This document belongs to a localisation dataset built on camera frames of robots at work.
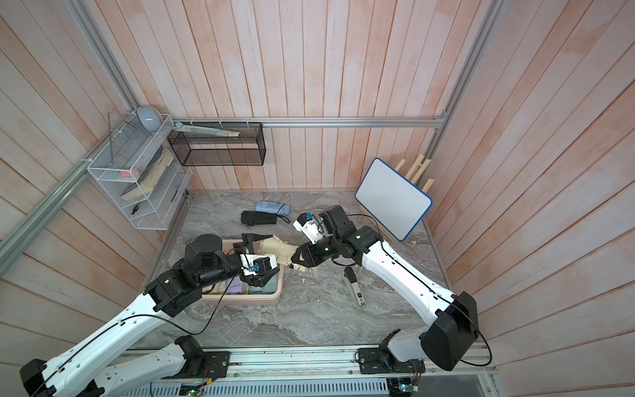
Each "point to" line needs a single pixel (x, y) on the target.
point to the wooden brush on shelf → (150, 175)
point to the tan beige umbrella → (283, 251)
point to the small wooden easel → (412, 175)
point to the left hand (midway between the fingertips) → (270, 250)
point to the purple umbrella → (236, 286)
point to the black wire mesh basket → (202, 149)
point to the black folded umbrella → (257, 217)
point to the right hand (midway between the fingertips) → (296, 256)
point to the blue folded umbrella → (273, 208)
